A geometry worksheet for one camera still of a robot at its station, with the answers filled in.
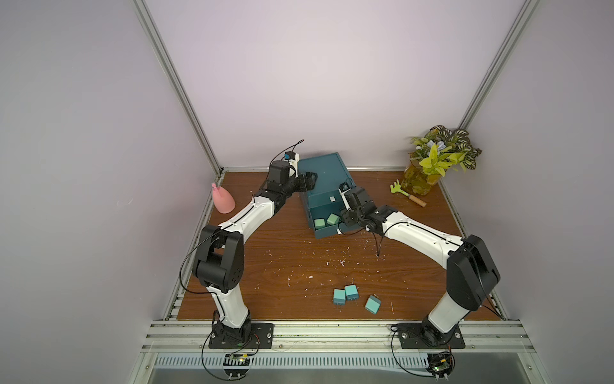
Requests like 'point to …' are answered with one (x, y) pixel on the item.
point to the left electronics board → (236, 366)
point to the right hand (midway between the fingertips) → (351, 202)
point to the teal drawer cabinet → (324, 200)
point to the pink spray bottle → (222, 199)
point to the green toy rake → (396, 186)
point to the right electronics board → (440, 364)
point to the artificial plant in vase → (432, 154)
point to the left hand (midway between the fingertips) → (313, 174)
